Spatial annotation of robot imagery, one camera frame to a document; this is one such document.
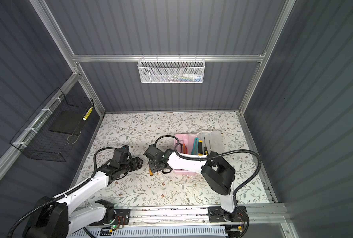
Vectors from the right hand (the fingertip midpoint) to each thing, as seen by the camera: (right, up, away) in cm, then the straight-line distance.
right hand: (155, 167), depth 86 cm
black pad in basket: (-43, +26, -10) cm, 51 cm away
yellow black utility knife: (+27, +10, +3) cm, 29 cm away
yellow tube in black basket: (-37, +29, -5) cm, 48 cm away
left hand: (-10, +3, +1) cm, 10 cm away
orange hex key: (+17, +10, +12) cm, 23 cm away
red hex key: (+19, +8, +10) cm, 23 cm away
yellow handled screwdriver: (-1, 0, -10) cm, 10 cm away
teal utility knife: (+24, +9, +3) cm, 26 cm away
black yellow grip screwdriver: (+29, +9, -3) cm, 31 cm away
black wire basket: (-50, +17, -20) cm, 57 cm away
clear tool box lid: (+35, +15, +5) cm, 39 cm away
